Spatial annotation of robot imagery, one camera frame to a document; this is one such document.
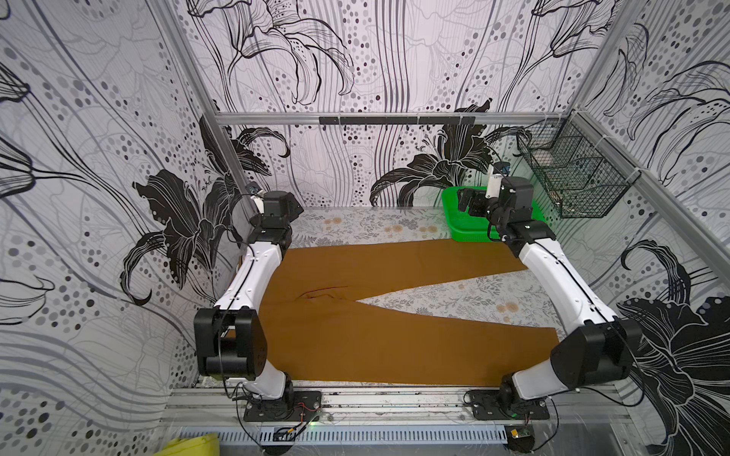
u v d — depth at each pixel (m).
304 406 0.72
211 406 0.75
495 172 0.68
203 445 0.62
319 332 0.88
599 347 0.41
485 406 0.72
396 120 0.89
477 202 0.69
